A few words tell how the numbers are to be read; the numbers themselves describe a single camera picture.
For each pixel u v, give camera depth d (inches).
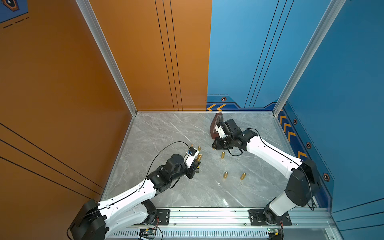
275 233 27.4
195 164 29.7
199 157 29.8
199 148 38.1
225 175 33.2
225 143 27.5
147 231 28.4
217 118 36.4
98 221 15.9
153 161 37.0
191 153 25.9
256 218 28.5
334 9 27.4
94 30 29.9
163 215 29.0
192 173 26.8
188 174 26.9
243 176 32.8
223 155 36.1
